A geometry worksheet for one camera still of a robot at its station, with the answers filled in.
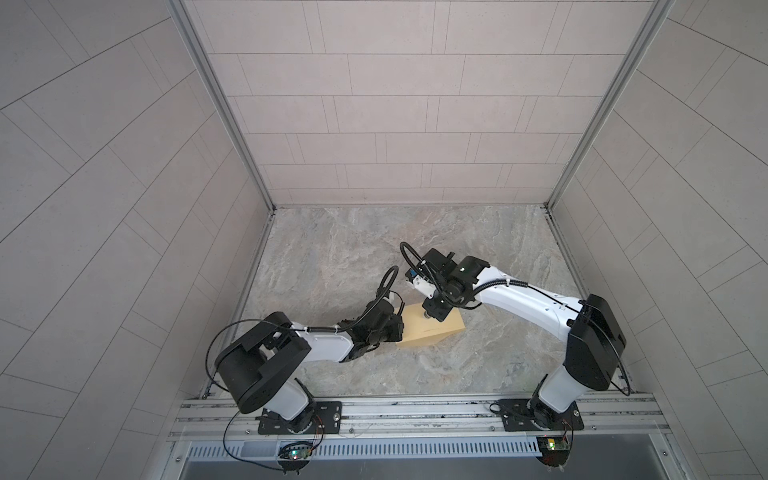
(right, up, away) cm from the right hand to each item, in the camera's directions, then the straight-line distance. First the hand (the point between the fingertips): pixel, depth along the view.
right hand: (429, 310), depth 81 cm
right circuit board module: (+27, -29, -13) cm, 42 cm away
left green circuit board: (-30, -27, -17) cm, 44 cm away
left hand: (-4, -5, +6) cm, 9 cm away
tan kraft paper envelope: (-3, -7, +3) cm, 8 cm away
